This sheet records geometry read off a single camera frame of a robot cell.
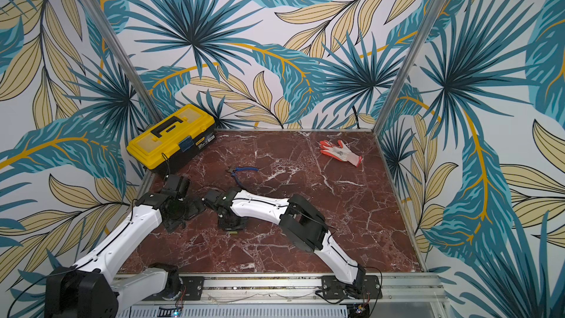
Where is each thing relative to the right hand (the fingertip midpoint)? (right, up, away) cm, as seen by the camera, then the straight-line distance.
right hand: (228, 228), depth 85 cm
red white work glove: (+50, +30, +25) cm, 63 cm away
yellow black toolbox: (-25, +34, +7) cm, 43 cm away
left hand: (-13, +5, -3) cm, 14 cm away
